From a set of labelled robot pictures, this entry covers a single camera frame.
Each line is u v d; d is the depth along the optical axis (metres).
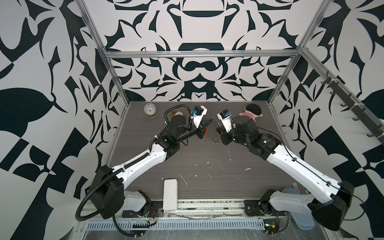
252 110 1.07
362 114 0.55
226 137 0.64
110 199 0.40
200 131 0.63
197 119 0.61
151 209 0.73
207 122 0.68
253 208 0.74
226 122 0.63
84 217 0.41
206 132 0.66
